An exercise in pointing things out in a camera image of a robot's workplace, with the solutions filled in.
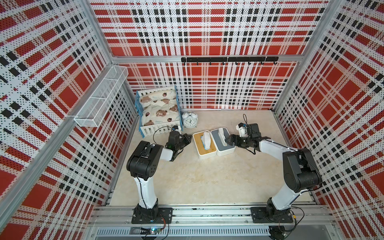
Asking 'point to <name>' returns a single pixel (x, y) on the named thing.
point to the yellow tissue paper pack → (221, 134)
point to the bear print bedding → (159, 108)
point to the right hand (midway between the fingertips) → (231, 140)
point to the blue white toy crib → (148, 131)
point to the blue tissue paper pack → (206, 140)
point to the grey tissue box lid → (218, 141)
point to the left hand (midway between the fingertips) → (195, 134)
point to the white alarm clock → (190, 119)
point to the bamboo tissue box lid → (200, 145)
